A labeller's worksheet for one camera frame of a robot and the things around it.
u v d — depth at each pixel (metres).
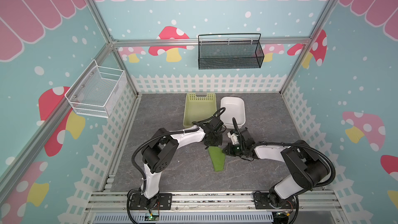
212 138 0.77
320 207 0.75
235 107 1.11
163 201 0.74
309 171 0.45
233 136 0.86
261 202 0.74
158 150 0.51
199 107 1.12
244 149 0.73
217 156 0.89
